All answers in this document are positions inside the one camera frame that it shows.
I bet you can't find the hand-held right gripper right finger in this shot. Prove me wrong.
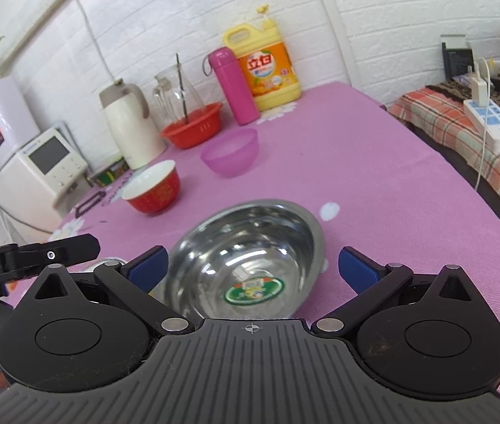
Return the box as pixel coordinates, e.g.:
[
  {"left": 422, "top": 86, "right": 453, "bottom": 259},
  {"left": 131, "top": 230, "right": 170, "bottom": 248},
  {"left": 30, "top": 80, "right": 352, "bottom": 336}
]
[{"left": 312, "top": 247, "right": 480, "bottom": 336}]

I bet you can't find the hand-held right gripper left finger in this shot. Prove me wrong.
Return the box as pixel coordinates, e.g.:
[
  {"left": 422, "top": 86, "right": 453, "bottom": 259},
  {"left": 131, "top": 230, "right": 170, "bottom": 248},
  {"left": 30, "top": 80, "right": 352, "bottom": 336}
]
[{"left": 25, "top": 245, "right": 195, "bottom": 336}]

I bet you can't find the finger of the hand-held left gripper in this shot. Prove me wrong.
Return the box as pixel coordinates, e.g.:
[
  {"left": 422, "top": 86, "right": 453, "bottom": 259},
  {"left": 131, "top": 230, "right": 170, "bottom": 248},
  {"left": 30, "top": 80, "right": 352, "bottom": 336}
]
[{"left": 5, "top": 234, "right": 100, "bottom": 280}]

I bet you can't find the stainless steel bowl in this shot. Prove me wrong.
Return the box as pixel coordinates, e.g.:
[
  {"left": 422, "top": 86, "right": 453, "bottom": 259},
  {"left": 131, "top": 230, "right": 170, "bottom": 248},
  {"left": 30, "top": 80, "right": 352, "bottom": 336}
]
[{"left": 167, "top": 200, "right": 326, "bottom": 320}]

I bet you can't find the white appliance with screen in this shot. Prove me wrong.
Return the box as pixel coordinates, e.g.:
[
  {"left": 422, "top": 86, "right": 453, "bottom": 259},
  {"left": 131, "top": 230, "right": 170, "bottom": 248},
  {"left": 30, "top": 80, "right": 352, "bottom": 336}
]
[{"left": 0, "top": 127, "right": 89, "bottom": 243}]

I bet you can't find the red and white bowl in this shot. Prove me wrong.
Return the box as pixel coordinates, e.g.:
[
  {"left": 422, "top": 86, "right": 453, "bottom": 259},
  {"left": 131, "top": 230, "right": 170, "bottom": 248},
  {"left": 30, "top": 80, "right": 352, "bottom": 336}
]
[{"left": 121, "top": 161, "right": 181, "bottom": 215}]

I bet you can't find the green patterned paper container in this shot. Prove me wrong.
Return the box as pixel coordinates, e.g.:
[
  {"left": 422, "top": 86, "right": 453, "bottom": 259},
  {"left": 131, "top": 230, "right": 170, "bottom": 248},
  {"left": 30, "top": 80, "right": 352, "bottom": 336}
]
[{"left": 88, "top": 157, "right": 131, "bottom": 188}]

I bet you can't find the pink floral tablecloth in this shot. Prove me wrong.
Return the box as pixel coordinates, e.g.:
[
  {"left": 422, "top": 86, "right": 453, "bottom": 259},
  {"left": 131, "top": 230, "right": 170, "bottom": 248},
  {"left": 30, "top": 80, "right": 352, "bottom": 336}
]
[{"left": 0, "top": 82, "right": 500, "bottom": 407}]

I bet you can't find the cream thermos jug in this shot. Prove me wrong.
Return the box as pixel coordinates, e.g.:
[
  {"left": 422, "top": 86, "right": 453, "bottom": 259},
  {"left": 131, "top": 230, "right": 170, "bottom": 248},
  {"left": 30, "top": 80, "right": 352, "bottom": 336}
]
[{"left": 99, "top": 78, "right": 167, "bottom": 171}]

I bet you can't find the purple plastic bowl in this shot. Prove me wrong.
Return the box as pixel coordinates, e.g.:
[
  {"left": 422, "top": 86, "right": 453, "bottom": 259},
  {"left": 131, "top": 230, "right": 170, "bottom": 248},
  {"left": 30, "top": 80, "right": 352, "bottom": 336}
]
[{"left": 201, "top": 128, "right": 260, "bottom": 178}]

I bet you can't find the red plastic basket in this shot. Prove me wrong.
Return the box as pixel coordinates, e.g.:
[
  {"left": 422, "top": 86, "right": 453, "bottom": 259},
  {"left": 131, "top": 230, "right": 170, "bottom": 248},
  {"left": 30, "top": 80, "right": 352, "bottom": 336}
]
[{"left": 160, "top": 102, "right": 224, "bottom": 150}]

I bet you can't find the white water purifier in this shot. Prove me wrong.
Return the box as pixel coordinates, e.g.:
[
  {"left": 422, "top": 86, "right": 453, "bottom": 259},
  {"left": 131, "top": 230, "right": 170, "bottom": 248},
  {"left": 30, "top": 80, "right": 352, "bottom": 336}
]
[{"left": 0, "top": 76, "right": 41, "bottom": 182}]

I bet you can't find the orange checked cloth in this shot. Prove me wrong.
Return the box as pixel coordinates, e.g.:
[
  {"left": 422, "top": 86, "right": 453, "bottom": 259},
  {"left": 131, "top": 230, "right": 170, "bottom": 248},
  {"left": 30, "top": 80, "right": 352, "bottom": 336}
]
[{"left": 387, "top": 87, "right": 500, "bottom": 239}]

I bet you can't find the clear glass pitcher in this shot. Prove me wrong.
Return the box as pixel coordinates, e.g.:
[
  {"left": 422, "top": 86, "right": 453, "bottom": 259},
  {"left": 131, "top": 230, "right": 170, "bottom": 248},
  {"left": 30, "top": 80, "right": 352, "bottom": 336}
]
[{"left": 152, "top": 64, "right": 204, "bottom": 129}]

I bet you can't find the black stirring stick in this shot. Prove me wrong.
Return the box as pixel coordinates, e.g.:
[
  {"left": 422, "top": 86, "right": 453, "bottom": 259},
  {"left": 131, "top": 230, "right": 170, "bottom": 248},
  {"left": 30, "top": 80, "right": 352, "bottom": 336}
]
[{"left": 176, "top": 53, "right": 189, "bottom": 125}]

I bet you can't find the pink thermos bottle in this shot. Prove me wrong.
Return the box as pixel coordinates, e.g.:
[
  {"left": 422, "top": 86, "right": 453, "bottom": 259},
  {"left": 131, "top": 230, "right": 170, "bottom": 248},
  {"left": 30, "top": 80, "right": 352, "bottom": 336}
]
[{"left": 203, "top": 47, "right": 261, "bottom": 126}]

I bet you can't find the white power strip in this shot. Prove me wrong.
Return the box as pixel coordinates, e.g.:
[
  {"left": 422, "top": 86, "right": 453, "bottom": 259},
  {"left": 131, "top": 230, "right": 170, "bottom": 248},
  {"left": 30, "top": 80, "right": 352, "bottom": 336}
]
[{"left": 463, "top": 97, "right": 500, "bottom": 156}]

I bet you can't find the yellow detergent bottle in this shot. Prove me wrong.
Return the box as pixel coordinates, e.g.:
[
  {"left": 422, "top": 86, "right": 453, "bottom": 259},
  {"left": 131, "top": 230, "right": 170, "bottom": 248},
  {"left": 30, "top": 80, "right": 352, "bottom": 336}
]
[{"left": 223, "top": 5, "right": 302, "bottom": 112}]

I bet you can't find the white plug charger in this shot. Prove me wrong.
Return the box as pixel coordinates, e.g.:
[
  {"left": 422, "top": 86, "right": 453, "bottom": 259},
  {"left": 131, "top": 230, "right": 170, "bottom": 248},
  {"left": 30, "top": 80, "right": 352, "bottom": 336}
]
[{"left": 471, "top": 57, "right": 491, "bottom": 103}]

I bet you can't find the black box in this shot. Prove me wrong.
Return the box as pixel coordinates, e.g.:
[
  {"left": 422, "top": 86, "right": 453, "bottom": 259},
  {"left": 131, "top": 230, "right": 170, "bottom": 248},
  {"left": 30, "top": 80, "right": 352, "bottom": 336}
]
[{"left": 441, "top": 34, "right": 474, "bottom": 81}]

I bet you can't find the white power cable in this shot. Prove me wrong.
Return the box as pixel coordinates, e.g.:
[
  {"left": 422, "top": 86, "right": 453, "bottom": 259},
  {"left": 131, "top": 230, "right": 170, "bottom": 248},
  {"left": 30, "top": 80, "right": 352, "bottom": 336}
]
[{"left": 473, "top": 59, "right": 498, "bottom": 193}]

